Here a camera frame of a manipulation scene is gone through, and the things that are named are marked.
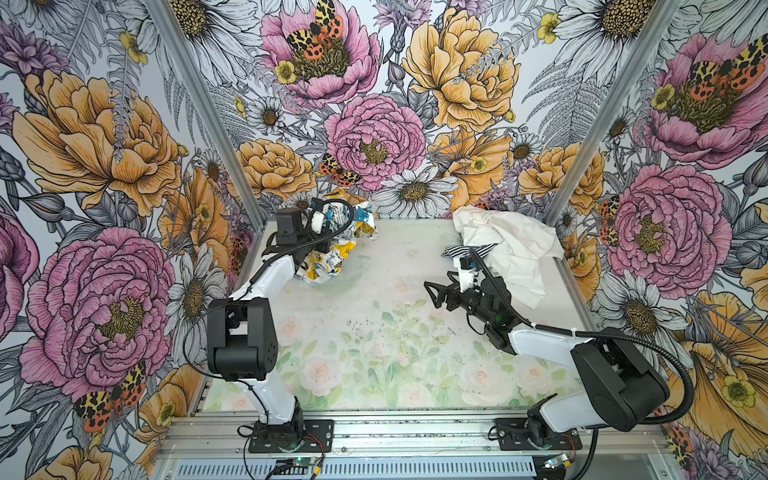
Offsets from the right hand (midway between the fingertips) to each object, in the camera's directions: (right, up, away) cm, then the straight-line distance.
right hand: (436, 286), depth 87 cm
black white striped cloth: (+11, +10, +18) cm, 23 cm away
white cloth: (+32, +11, +18) cm, 39 cm away
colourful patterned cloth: (-36, +5, +9) cm, 38 cm away
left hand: (-31, +14, +7) cm, 35 cm away
